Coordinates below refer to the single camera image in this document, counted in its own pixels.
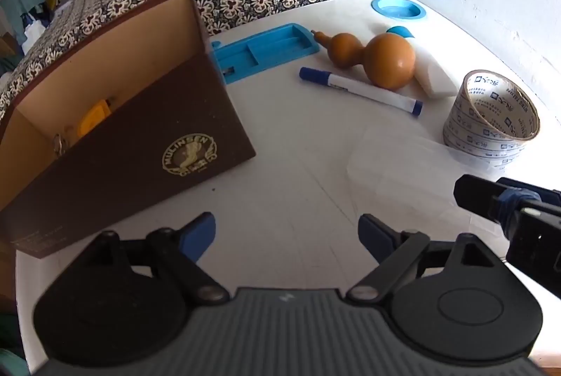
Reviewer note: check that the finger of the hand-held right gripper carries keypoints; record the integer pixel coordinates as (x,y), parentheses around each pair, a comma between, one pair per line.
(477,196)

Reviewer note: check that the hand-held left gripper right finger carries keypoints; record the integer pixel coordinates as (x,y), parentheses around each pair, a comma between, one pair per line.
(370,233)

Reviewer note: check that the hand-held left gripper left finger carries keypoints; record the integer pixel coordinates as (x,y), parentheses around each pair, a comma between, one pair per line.
(199,233)

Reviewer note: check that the clear plastic box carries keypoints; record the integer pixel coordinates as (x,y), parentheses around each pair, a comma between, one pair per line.
(394,174)

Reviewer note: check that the printed packing tape roll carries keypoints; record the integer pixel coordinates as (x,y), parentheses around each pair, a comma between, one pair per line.
(486,130)

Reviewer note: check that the brown cardboard box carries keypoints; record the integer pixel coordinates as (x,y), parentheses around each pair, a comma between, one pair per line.
(131,165)

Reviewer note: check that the white bottle with blue cap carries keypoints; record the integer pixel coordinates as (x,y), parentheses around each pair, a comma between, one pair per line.
(431,75)

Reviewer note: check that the blue whiteboard marker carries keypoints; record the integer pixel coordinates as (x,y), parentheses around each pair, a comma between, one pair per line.
(359,90)

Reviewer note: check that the brown gourd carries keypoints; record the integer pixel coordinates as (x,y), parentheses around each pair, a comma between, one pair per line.
(385,60)

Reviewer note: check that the yellow tape measure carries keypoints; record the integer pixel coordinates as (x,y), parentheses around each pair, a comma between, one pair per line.
(94,117)

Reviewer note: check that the metal spring clip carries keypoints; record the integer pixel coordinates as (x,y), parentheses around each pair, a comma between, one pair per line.
(61,141)

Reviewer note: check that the blue plastic tray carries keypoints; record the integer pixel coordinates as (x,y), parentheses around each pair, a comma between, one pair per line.
(263,51)

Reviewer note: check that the blue round lid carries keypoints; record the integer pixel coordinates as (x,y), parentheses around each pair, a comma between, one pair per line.
(398,7)

